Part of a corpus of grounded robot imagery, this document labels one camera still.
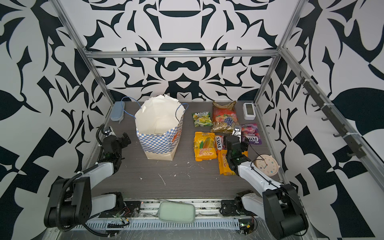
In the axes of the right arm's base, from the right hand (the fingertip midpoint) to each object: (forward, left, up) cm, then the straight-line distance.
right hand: (237, 133), depth 87 cm
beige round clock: (-14, -17, -12) cm, 25 cm away
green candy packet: (+20, +19, -11) cm, 29 cm away
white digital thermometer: (+25, -15, -9) cm, 30 cm away
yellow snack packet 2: (-17, +8, -8) cm, 20 cm away
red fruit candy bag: (+17, +4, -6) cm, 19 cm away
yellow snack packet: (-4, +19, -7) cm, 20 cm away
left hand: (+1, +71, 0) cm, 71 cm away
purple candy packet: (+8, -13, -10) cm, 18 cm away
